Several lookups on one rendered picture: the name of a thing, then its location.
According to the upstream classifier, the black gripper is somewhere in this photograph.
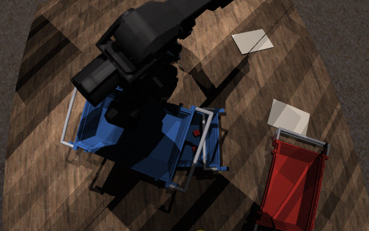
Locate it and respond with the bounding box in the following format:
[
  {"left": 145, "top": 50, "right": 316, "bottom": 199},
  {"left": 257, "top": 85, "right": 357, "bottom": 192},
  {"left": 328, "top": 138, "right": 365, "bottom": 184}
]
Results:
[{"left": 104, "top": 73, "right": 150, "bottom": 131}]

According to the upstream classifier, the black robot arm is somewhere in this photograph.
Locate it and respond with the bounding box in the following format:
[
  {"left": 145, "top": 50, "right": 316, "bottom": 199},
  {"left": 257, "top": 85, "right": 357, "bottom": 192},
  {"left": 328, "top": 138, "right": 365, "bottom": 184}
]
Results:
[{"left": 71, "top": 0, "right": 234, "bottom": 107}]

